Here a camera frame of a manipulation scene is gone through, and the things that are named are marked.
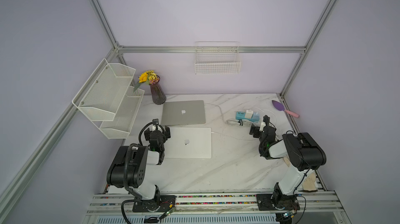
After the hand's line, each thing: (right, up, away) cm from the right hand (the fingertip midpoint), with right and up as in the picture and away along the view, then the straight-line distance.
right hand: (260, 126), depth 99 cm
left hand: (-66, -1, -5) cm, 66 cm away
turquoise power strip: (-11, +7, +6) cm, 14 cm away
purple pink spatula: (+20, +13, +16) cm, 29 cm away
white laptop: (-46, -10, -4) cm, 47 cm away
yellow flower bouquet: (-72, +32, -2) cm, 79 cm away
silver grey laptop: (-52, +9, +8) cm, 53 cm away
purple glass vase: (-70, +22, +8) cm, 74 cm away
